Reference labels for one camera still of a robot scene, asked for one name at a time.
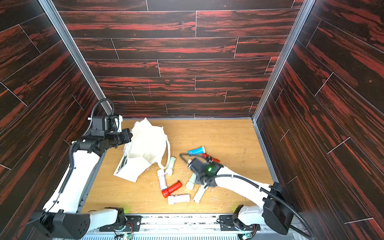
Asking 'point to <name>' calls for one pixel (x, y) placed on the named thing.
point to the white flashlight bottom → (174, 199)
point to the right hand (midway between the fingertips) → (204, 178)
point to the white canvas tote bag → (149, 145)
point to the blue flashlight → (200, 150)
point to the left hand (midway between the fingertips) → (133, 133)
